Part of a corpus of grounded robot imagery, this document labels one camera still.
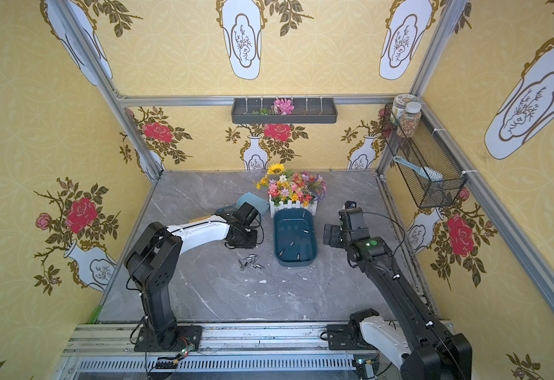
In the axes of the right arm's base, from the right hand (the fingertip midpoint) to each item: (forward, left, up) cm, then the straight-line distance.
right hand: (344, 230), depth 82 cm
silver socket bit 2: (+7, +12, -13) cm, 19 cm away
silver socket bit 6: (-9, +37, -14) cm, 41 cm away
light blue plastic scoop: (+24, +35, -17) cm, 46 cm away
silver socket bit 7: (-9, +30, -14) cm, 34 cm away
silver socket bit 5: (-5, +33, -15) cm, 36 cm away
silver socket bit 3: (-3, +22, -14) cm, 26 cm away
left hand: (+2, +37, -14) cm, 40 cm away
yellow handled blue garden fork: (+16, +52, -15) cm, 56 cm away
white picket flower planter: (+16, +19, +1) cm, 25 cm away
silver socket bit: (+1, +18, -14) cm, 23 cm away
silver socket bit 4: (-4, +16, -13) cm, 21 cm away
